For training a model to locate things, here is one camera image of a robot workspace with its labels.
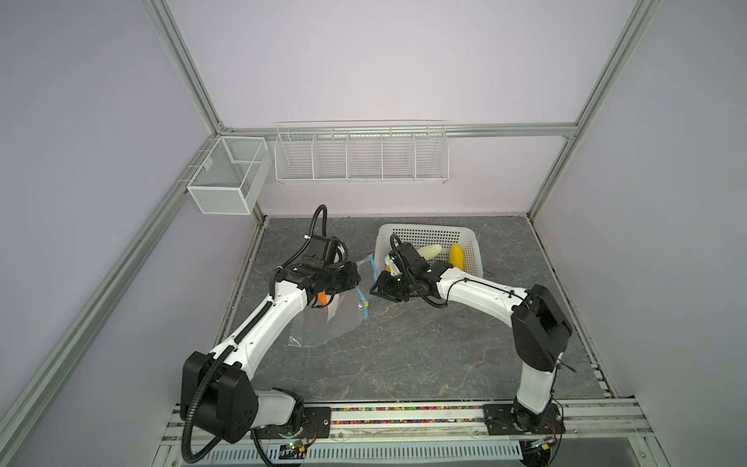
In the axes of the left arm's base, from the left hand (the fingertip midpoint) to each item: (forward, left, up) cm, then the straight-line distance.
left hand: (362, 280), depth 80 cm
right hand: (-1, -2, -7) cm, 7 cm away
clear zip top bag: (-4, +7, -11) cm, 14 cm away
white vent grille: (-37, +29, -18) cm, 51 cm away
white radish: (+19, -24, -14) cm, 34 cm away
